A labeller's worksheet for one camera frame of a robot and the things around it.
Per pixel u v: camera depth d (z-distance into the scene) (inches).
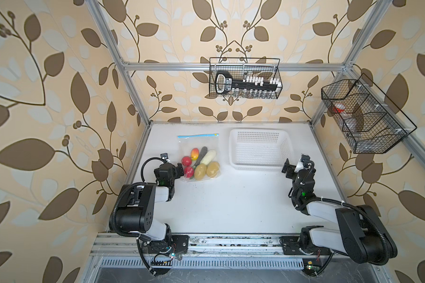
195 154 40.1
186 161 38.0
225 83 32.8
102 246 29.7
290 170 31.3
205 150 41.1
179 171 34.9
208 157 39.2
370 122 28.7
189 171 35.5
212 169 36.9
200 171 35.9
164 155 32.5
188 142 43.0
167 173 28.5
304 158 29.2
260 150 39.0
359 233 16.9
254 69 35.9
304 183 25.7
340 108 31.7
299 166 30.3
